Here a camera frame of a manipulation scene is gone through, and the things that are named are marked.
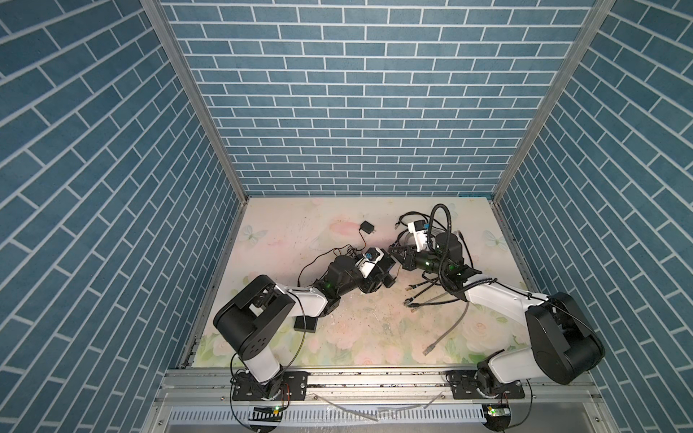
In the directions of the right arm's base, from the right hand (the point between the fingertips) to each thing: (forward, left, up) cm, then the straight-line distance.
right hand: (387, 249), depth 83 cm
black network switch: (-3, -1, -14) cm, 15 cm away
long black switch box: (-19, +23, -16) cm, 34 cm away
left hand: (-2, +1, -6) cm, 7 cm away
